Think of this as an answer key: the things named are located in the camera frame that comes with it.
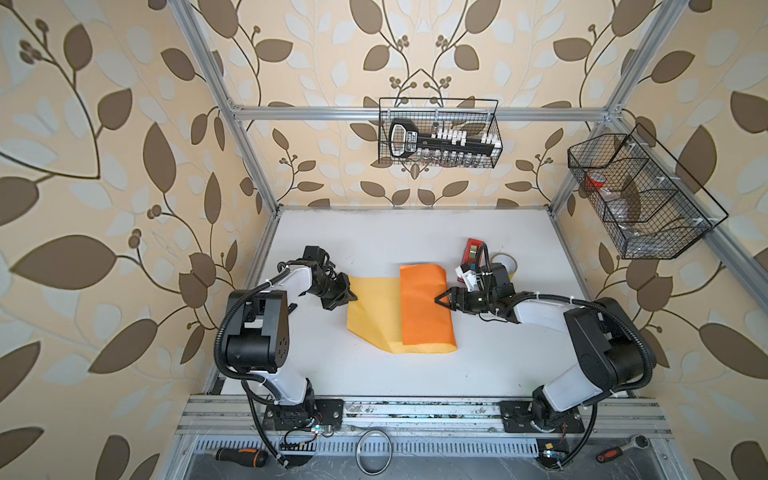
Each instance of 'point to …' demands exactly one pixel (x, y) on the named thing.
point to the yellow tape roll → (508, 261)
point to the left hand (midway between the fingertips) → (359, 294)
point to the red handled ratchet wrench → (639, 441)
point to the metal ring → (356, 452)
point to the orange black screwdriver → (244, 457)
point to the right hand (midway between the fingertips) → (444, 305)
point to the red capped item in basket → (595, 180)
